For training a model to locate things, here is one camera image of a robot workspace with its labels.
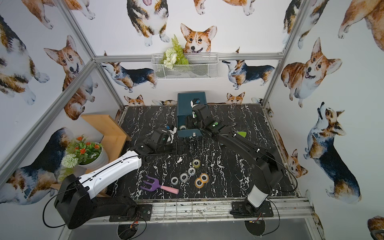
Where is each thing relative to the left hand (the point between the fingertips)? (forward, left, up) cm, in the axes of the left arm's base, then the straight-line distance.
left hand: (181, 141), depth 82 cm
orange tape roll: (-17, -9, -16) cm, 25 cm away
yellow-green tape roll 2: (-6, -8, -15) cm, 18 cm away
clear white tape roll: (-13, -5, -15) cm, 21 cm away
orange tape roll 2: (-15, -12, -15) cm, 24 cm away
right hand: (+12, -7, +11) cm, 18 cm away
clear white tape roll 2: (-14, -1, -16) cm, 21 cm away
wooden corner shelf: (+7, +43, -9) cm, 45 cm away
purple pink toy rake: (-18, +14, -15) cm, 28 cm away
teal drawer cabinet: (+22, -1, +4) cm, 23 cm away
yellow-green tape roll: (+10, 0, 0) cm, 10 cm away
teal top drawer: (+5, -1, +2) cm, 6 cm away
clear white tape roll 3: (-17, +3, -16) cm, 24 cm away
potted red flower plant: (-8, +46, +2) cm, 47 cm away
